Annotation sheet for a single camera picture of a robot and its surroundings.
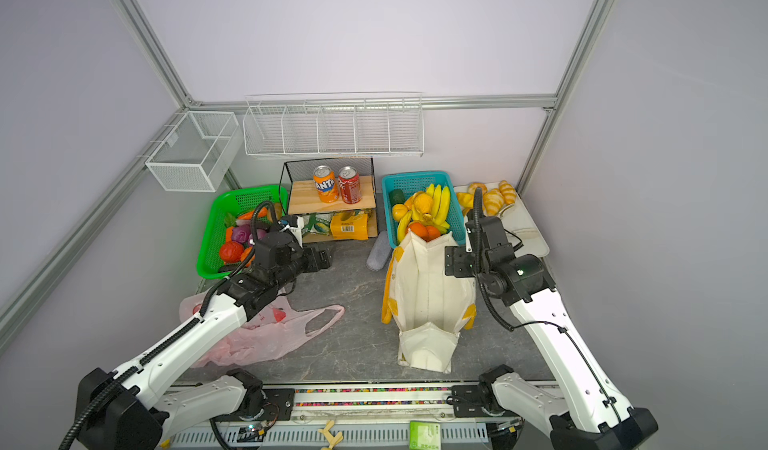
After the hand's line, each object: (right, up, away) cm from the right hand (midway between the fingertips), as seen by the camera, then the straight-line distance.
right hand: (466, 257), depth 72 cm
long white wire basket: (-36, +40, +24) cm, 59 cm away
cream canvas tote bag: (-7, -18, +17) cm, 25 cm away
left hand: (-37, +1, +7) cm, 38 cm away
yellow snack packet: (-31, +6, +27) cm, 42 cm away
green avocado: (-17, +18, +40) cm, 47 cm away
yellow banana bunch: (-3, +10, +32) cm, 34 cm away
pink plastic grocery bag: (-50, -21, +11) cm, 55 cm away
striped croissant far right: (+29, +21, +49) cm, 61 cm away
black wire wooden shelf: (-51, +24, +30) cm, 64 cm away
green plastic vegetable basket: (-81, +14, +34) cm, 89 cm away
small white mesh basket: (-83, +32, +25) cm, 92 cm away
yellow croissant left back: (+10, +17, +42) cm, 46 cm away
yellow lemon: (-16, +13, +36) cm, 42 cm away
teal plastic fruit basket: (-10, +16, +31) cm, 37 cm away
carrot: (-72, +11, +37) cm, 82 cm away
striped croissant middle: (+20, +16, +40) cm, 47 cm away
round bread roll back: (+14, +23, +47) cm, 54 cm away
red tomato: (-71, -1, +24) cm, 75 cm away
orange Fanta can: (-39, +21, +16) cm, 47 cm away
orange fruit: (-9, +6, +26) cm, 28 cm away
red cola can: (-31, +20, +16) cm, 40 cm away
